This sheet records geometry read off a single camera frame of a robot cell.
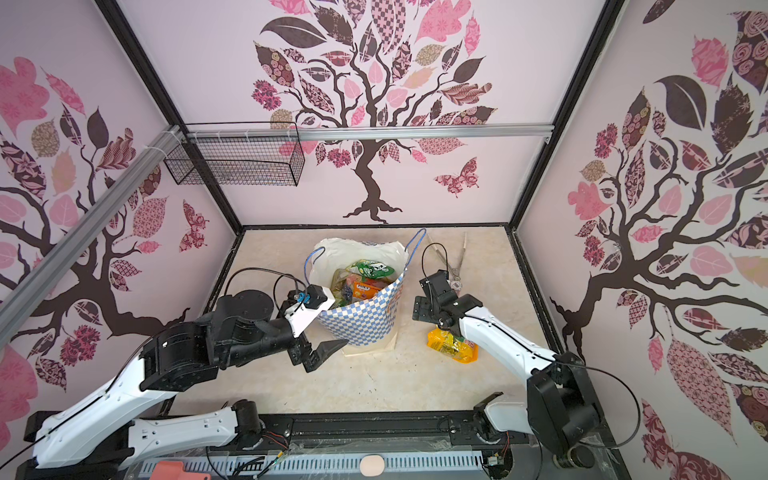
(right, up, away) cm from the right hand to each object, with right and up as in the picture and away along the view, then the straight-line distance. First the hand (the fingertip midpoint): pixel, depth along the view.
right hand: (427, 306), depth 86 cm
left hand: (-23, +1, -28) cm, 36 cm away
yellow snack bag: (+8, -11, -5) cm, 14 cm away
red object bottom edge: (-63, -36, -17) cm, 75 cm away
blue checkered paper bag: (-13, +1, -14) cm, 19 cm away
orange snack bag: (-19, +5, -3) cm, 20 cm away
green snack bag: (-18, +11, +3) cm, 21 cm away
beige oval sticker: (-15, -35, -17) cm, 42 cm away
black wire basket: (-75, +54, +35) cm, 99 cm away
